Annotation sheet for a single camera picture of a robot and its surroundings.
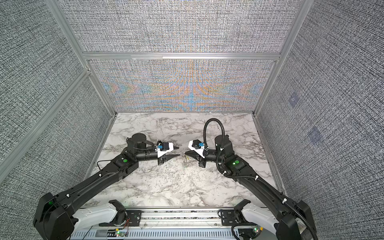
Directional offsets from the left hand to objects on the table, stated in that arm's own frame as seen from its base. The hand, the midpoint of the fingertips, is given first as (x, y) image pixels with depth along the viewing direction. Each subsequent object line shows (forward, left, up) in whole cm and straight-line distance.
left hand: (178, 149), depth 71 cm
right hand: (0, -4, 0) cm, 4 cm away
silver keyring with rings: (+5, -4, -24) cm, 25 cm away
